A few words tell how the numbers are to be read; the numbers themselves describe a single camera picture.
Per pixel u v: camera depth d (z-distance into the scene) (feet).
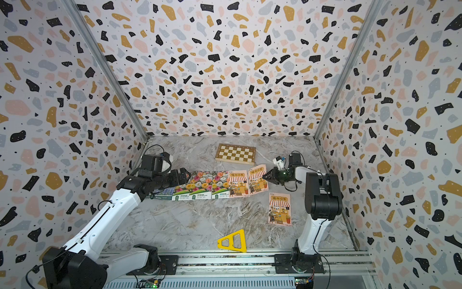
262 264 2.50
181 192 3.12
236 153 3.60
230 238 2.63
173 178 2.31
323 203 1.70
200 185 3.21
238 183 3.27
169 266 2.43
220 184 3.28
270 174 2.98
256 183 3.19
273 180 2.93
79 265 1.21
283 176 2.83
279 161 3.05
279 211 2.95
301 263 2.22
